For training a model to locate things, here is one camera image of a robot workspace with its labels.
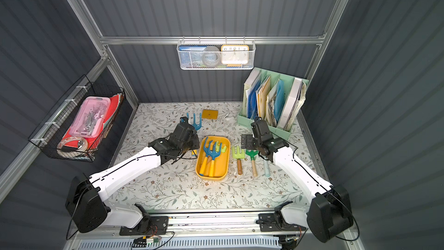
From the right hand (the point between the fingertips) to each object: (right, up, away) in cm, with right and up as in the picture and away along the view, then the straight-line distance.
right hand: (256, 138), depth 84 cm
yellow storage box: (-17, -15, +7) cm, 24 cm away
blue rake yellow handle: (-26, -10, +8) cm, 29 cm away
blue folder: (+14, +20, +8) cm, 26 cm away
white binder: (+20, +19, +5) cm, 28 cm away
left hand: (-29, +1, -2) cm, 29 cm away
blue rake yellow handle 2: (-22, -10, +10) cm, 26 cm away
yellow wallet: (-26, +13, +29) cm, 41 cm away
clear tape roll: (-78, +1, -18) cm, 80 cm away
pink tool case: (-72, +8, -12) cm, 74 cm away
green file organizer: (+4, +21, +11) cm, 24 cm away
